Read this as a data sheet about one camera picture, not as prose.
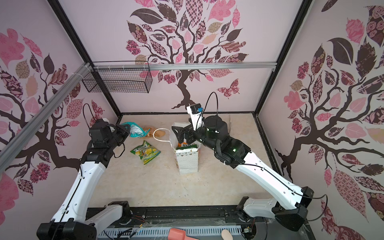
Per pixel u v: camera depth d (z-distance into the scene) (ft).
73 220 1.24
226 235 2.21
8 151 1.64
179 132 1.66
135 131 2.43
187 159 2.49
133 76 3.11
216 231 2.29
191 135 1.74
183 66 3.03
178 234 2.25
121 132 2.15
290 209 1.28
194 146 3.13
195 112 1.62
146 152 3.05
